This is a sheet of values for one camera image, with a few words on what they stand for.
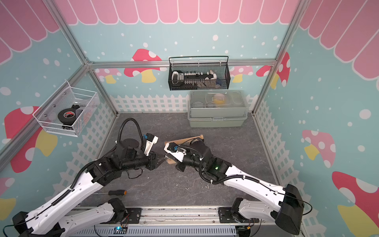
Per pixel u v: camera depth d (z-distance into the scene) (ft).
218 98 3.38
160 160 2.17
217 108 3.36
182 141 2.74
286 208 1.27
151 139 2.02
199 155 1.53
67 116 2.32
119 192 2.60
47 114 2.14
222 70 3.16
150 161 1.92
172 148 1.74
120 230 2.39
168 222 2.40
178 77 2.93
